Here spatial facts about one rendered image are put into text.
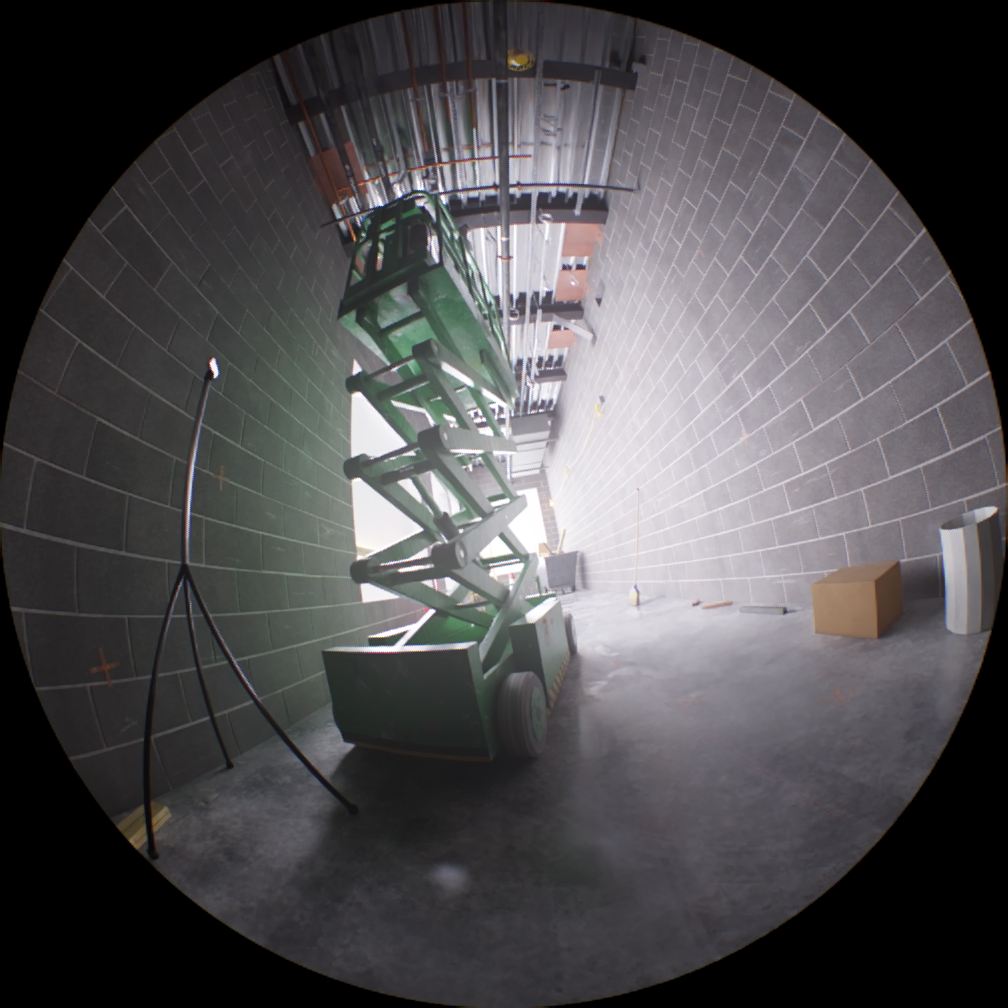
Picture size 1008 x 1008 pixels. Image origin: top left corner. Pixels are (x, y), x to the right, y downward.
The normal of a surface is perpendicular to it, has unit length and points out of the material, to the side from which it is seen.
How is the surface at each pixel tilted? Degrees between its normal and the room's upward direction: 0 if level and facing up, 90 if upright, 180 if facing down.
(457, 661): 90
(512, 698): 42
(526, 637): 90
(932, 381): 90
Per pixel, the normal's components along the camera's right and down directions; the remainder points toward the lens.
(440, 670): -0.29, -0.17
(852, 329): -0.99, 0.17
